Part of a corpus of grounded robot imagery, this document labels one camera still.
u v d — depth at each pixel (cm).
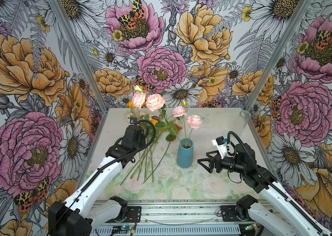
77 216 38
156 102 57
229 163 62
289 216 45
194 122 70
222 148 64
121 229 71
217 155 65
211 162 62
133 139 58
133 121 67
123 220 72
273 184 50
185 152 75
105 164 48
